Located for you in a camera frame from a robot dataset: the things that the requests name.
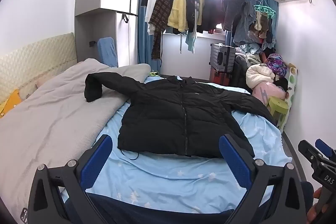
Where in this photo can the yellow fleece jacket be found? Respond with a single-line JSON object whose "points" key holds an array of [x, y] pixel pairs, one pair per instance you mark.
{"points": [[178, 14]]}

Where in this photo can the green dotted white board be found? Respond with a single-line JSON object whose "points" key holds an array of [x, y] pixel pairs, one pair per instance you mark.
{"points": [[291, 87]]}

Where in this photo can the black hanging garment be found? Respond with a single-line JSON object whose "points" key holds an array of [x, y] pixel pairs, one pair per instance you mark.
{"points": [[191, 3]]}

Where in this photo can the blue denim garment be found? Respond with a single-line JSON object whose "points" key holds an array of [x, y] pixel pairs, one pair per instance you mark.
{"points": [[244, 27]]}

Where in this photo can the black bag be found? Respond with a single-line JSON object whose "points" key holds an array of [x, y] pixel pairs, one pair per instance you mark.
{"points": [[240, 71]]}

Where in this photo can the blue towel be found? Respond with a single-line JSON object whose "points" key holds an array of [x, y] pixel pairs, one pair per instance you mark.
{"points": [[108, 52]]}

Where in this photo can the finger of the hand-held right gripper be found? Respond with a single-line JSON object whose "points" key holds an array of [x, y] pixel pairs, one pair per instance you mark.
{"points": [[325, 149], [311, 154]]}

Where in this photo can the grey suitcase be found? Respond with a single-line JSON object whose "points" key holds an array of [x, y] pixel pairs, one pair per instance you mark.
{"points": [[223, 57]]}

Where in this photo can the red cloth on windowsill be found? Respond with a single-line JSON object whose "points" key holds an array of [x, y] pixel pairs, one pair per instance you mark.
{"points": [[211, 31]]}

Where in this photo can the red suitcase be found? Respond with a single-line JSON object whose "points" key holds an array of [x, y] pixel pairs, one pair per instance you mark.
{"points": [[220, 77]]}

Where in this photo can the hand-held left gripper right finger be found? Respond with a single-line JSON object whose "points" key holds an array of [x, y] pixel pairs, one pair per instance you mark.
{"points": [[235, 162]]}

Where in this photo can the green clip hanger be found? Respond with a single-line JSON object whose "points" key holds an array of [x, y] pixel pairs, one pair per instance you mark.
{"points": [[265, 10]]}

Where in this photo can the white hanging sweater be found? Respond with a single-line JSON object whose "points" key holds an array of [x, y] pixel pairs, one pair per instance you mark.
{"points": [[151, 1]]}

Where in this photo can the green plastic stool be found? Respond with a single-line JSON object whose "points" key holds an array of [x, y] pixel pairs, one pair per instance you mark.
{"points": [[277, 106]]}

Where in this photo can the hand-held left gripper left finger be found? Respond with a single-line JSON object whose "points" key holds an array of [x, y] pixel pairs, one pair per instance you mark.
{"points": [[95, 162]]}

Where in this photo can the cream puffy coat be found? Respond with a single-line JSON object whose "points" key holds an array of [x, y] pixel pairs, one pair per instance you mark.
{"points": [[260, 75]]}

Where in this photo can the black puffer jacket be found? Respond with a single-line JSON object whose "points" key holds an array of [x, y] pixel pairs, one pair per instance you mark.
{"points": [[162, 113]]}

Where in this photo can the person's right hand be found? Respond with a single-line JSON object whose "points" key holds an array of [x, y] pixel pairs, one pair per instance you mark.
{"points": [[313, 213]]}

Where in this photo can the person's navy clothing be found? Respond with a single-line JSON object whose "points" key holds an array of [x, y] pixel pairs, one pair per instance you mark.
{"points": [[162, 209]]}

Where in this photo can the yellow pillow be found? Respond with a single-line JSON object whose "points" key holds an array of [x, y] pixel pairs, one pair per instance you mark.
{"points": [[10, 104]]}

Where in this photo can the small black cloth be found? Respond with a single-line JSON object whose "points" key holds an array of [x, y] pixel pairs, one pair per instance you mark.
{"points": [[283, 85]]}

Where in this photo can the cream padded headboard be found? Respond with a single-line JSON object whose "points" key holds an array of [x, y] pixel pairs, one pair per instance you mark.
{"points": [[31, 58]]}

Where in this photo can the grey duvet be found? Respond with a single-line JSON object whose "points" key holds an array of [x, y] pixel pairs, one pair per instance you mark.
{"points": [[52, 119]]}

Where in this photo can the brown houndstooth coat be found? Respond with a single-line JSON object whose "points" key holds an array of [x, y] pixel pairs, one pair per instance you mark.
{"points": [[160, 8]]}

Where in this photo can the teal hanging garment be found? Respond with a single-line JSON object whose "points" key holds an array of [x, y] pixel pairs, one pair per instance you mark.
{"points": [[191, 41]]}

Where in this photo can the purple patterned jacket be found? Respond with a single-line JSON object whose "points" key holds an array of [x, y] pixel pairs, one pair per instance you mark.
{"points": [[277, 65]]}

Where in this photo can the dark grey hanging jacket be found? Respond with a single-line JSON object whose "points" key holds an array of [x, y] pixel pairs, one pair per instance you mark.
{"points": [[232, 6]]}

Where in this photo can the pile of mixed clothes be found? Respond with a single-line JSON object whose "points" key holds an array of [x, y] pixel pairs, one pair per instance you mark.
{"points": [[252, 49]]}

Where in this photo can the light blue star bedsheet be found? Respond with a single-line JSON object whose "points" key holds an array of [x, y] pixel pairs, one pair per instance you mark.
{"points": [[170, 174]]}

